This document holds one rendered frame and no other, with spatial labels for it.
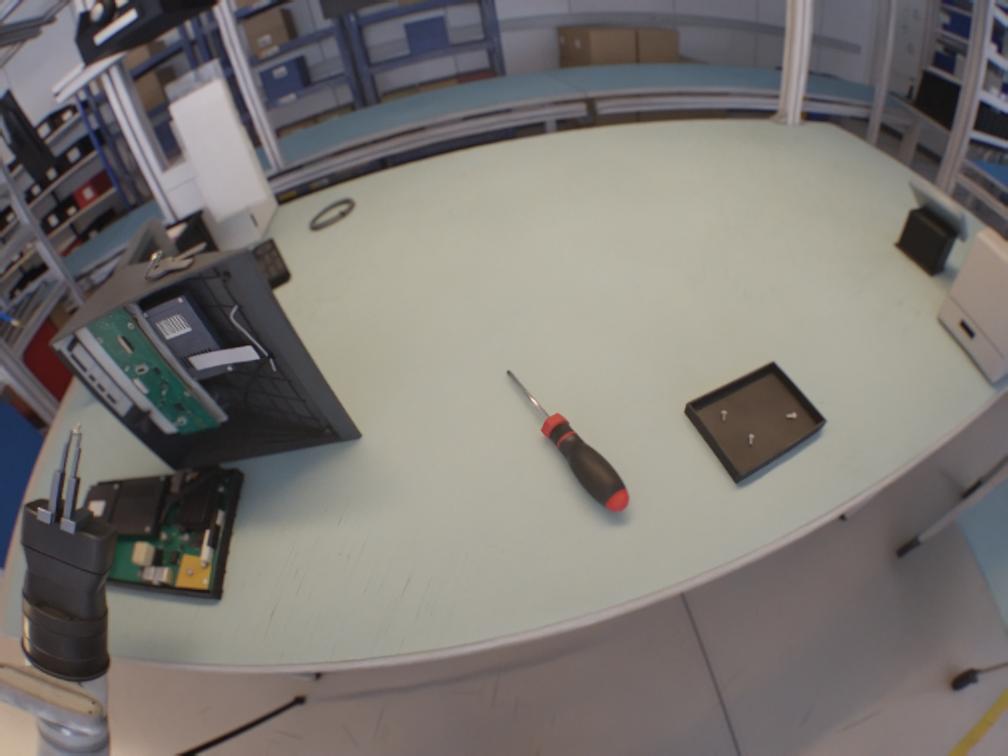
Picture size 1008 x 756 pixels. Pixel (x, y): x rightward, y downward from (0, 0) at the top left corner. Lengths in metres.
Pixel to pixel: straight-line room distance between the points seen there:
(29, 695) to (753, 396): 0.61
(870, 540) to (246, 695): 2.15
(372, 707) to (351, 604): 1.09
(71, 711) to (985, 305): 0.90
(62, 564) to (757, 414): 0.56
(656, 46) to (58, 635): 3.99
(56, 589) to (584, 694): 1.20
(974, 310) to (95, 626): 0.90
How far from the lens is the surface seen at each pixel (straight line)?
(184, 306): 0.36
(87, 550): 0.35
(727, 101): 2.07
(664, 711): 1.34
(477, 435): 0.37
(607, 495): 0.31
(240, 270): 0.30
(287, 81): 3.98
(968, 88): 2.52
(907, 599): 1.75
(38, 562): 0.37
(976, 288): 0.64
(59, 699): 0.37
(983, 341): 0.65
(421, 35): 3.89
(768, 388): 0.43
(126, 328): 0.40
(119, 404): 0.49
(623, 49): 3.73
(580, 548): 0.32
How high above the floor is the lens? 1.31
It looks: 48 degrees down
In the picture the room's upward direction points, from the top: 12 degrees counter-clockwise
